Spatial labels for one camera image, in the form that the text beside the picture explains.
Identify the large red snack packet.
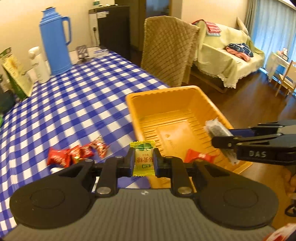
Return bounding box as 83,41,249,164
47,148,70,168

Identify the orange plastic basket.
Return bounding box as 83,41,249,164
125,85,253,193

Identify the red white candy packet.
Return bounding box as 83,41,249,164
90,136,109,159

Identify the yellow green candy packet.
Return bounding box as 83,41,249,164
130,141,156,177

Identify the red packet in basket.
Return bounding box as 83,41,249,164
183,149,216,163

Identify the red green snack packet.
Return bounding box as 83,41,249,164
69,145,81,164

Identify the small red snack packet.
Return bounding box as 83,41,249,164
80,144,94,159

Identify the small wooden chair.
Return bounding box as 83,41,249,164
275,61,296,96

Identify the sofa with cream cover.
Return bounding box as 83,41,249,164
193,20,265,89

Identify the clothes pile on sofa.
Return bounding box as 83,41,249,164
225,43,254,62

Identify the blue white checkered tablecloth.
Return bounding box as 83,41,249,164
1,52,166,236

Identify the quilted beige chair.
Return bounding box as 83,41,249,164
141,16,200,87

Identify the red checkered cloth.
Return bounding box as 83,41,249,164
192,19,221,37

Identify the green cream snack bag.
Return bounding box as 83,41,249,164
1,47,34,101

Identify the white bottle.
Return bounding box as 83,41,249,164
28,46,50,84

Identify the metal phone stand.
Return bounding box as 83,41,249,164
76,45,91,65

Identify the blue thermos jug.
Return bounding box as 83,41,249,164
39,7,72,75

